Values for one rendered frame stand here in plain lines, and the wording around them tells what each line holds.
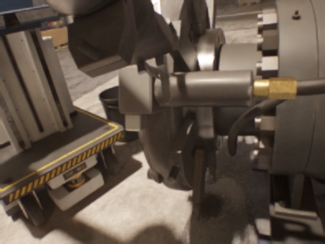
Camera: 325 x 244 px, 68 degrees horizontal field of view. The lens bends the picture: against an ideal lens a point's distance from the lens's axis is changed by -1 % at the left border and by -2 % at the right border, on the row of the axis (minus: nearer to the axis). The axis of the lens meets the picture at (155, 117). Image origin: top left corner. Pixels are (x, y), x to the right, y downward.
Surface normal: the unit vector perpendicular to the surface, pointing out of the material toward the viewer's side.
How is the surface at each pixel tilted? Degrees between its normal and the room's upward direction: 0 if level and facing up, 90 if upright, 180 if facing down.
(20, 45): 90
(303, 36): 42
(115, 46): 49
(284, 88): 60
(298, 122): 84
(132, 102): 67
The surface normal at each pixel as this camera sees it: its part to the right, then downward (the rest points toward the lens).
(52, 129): 0.69, 0.22
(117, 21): -0.36, -0.22
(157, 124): -0.39, 0.30
